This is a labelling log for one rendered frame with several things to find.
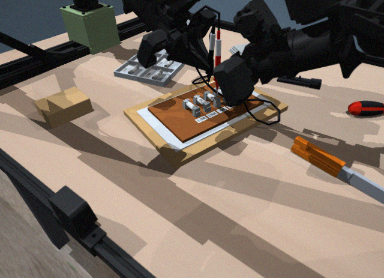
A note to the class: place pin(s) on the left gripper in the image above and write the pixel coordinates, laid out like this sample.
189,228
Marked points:
176,43

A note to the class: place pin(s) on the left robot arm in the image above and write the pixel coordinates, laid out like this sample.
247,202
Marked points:
167,9

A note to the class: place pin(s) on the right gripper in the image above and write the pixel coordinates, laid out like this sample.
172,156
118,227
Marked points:
237,77

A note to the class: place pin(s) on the red test probe with black lead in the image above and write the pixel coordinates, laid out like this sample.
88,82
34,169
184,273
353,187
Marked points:
218,61

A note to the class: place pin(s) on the red and black screwdriver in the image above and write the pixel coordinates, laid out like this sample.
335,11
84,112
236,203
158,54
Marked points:
366,108

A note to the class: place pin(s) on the tan rectangular block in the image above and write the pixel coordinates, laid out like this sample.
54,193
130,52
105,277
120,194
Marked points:
64,106

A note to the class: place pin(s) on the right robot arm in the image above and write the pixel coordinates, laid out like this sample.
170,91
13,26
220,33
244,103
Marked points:
322,44

